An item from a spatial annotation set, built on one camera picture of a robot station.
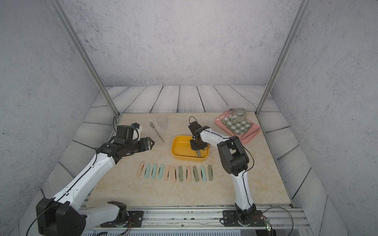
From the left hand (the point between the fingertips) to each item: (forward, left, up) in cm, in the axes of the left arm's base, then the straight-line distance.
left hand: (152, 143), depth 81 cm
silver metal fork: (+28, +8, -18) cm, 35 cm away
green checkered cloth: (+24, -57, -17) cm, 64 cm away
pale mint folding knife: (-10, +6, -19) cm, 23 cm away
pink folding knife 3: (-10, -11, -19) cm, 24 cm away
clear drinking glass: (+27, -1, -12) cm, 29 cm away
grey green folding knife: (-10, -24, -19) cm, 32 cm away
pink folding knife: (-8, +10, -19) cm, 23 cm away
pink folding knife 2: (-9, -6, -19) cm, 22 cm away
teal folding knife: (-10, -28, -19) cm, 35 cm away
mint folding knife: (-8, +1, -18) cm, 20 cm away
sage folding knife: (-9, -32, -19) cm, 38 cm away
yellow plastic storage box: (+7, -14, -19) cm, 25 cm away
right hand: (+8, -25, -17) cm, 32 cm away
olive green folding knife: (-9, -15, -19) cm, 26 cm away
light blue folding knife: (-8, -3, -18) cm, 20 cm away
